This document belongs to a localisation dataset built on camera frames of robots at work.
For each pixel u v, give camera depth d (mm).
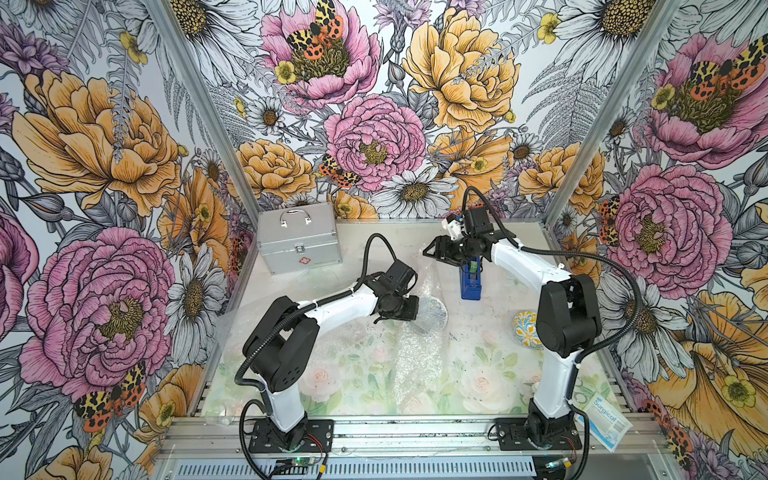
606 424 761
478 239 728
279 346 470
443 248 845
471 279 975
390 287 715
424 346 813
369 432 760
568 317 518
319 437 736
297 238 970
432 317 870
